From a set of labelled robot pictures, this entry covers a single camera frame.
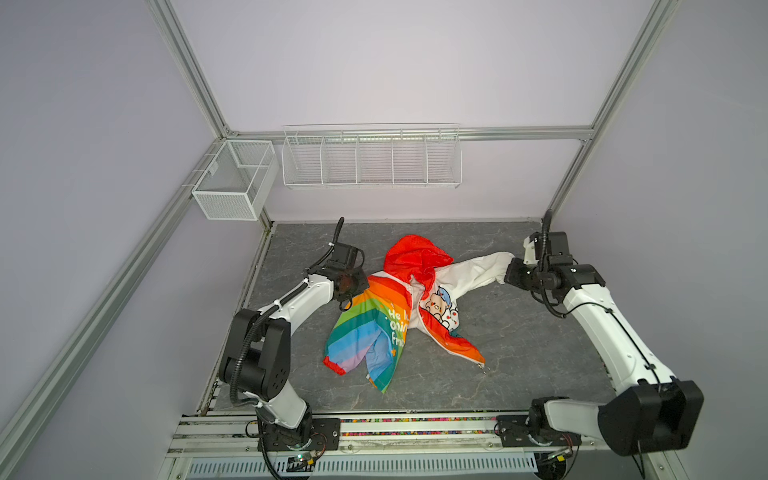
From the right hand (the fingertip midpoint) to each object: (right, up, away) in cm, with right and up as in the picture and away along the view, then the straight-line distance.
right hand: (510, 274), depth 81 cm
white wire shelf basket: (-40, +38, +16) cm, 57 cm away
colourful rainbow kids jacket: (-40, -18, +8) cm, 44 cm away
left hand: (-41, -5, +10) cm, 43 cm away
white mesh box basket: (-87, +31, +25) cm, 96 cm away
